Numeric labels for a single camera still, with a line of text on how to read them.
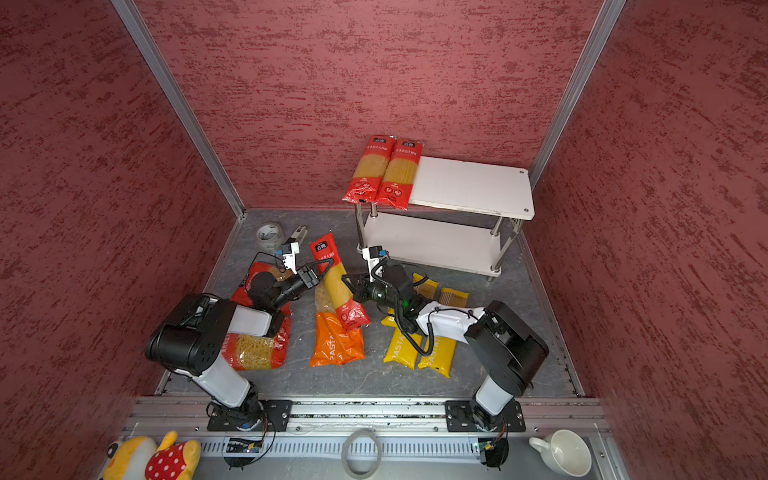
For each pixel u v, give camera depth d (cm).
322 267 82
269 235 113
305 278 77
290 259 79
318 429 73
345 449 71
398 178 79
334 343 82
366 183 76
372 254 74
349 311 77
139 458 63
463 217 121
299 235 110
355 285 76
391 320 87
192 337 48
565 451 65
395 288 62
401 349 83
